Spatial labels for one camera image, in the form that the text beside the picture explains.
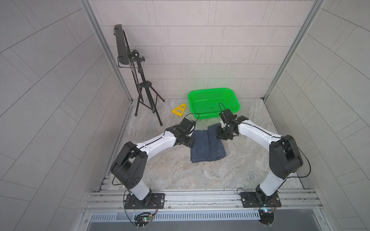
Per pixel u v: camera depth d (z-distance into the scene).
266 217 0.67
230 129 0.64
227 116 0.71
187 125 0.68
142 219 0.64
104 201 0.72
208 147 0.88
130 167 0.43
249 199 0.71
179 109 1.09
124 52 0.60
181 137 0.64
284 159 0.45
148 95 0.93
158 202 0.71
